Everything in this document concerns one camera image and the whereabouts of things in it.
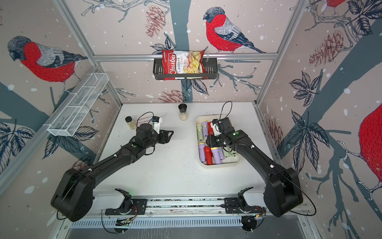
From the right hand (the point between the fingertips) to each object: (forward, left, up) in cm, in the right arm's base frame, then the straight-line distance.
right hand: (210, 139), depth 84 cm
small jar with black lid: (+15, +54, -5) cm, 57 cm away
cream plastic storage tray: (-7, -12, -14) cm, 19 cm away
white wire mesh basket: (+9, +72, +18) cm, 75 cm away
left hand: (+4, +22, +5) cm, 23 cm away
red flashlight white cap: (+12, -2, -9) cm, 15 cm away
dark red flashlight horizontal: (-5, 0, -9) cm, 11 cm away
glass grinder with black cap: (+25, +19, -8) cm, 33 cm away
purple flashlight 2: (+1, +5, -9) cm, 10 cm away
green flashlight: (+12, +6, -10) cm, 17 cm away
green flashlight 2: (-11, -8, +7) cm, 15 cm away
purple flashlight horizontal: (-5, -6, -8) cm, 11 cm away
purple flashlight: (+15, +2, -9) cm, 18 cm away
